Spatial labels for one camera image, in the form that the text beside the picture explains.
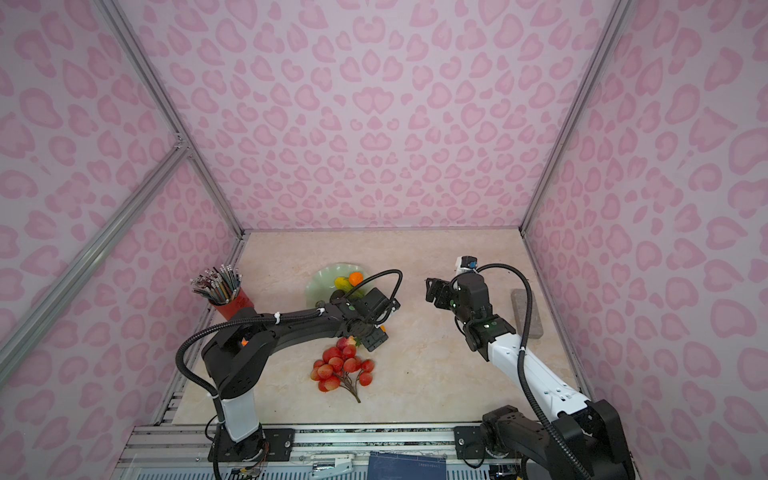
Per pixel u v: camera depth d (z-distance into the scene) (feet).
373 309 2.36
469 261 2.36
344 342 2.87
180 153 2.92
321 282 3.30
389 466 2.31
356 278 3.20
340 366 2.64
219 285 2.75
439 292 2.43
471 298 1.99
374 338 2.69
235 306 2.91
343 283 3.28
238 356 1.56
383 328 2.70
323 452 2.40
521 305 3.14
